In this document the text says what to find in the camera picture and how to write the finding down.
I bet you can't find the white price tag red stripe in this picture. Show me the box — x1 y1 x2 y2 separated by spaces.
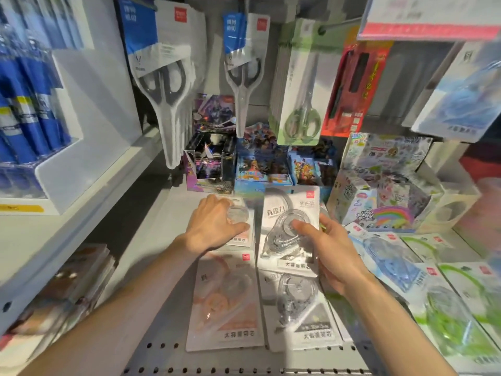
356 0 501 40

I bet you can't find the person's right hand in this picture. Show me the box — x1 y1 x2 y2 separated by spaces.
291 213 373 296

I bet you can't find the purple black card box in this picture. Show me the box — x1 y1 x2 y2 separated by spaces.
182 131 237 194

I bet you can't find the person's left forearm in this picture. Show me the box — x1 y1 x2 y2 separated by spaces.
19 237 196 376

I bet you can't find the row of clear scissors packs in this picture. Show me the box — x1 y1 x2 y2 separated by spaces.
222 11 271 139
117 0 208 171

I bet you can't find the rainbow print display box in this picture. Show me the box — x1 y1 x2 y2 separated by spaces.
327 168 445 234

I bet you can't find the red carton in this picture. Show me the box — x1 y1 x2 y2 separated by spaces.
458 143 501 184

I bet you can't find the pile of assorted correction tapes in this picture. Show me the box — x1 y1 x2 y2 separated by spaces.
186 215 501 376

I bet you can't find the purple character card pack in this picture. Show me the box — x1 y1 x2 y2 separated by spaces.
194 93 237 134

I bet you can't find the person's right forearm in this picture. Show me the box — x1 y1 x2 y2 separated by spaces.
344 272 457 376

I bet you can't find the red pen set pack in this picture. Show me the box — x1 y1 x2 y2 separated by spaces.
320 39 394 138

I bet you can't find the white pink display carton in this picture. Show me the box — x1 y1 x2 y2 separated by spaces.
452 175 501 259

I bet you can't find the white side shelving unit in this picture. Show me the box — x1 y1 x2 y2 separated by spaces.
0 0 173 337

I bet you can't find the metal peg hook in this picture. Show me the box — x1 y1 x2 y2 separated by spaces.
317 16 363 35

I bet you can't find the yellow shelf label strip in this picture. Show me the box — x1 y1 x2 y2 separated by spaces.
0 204 46 214

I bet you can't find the blue correction tape pack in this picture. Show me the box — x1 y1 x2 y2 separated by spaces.
411 42 501 144

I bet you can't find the stack of notebooks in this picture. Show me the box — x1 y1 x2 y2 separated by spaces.
0 242 118 353

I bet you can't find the rack of blue pen packs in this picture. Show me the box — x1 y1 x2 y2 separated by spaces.
0 0 85 200

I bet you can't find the beige box round window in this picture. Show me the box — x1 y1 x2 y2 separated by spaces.
414 164 482 236

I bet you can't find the colourful sticker pack display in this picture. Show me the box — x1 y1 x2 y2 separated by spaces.
340 132 433 181

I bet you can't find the row of green scissors packs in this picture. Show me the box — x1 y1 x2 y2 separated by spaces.
270 17 331 147

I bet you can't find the person's left hand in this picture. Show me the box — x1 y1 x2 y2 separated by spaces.
182 193 251 257

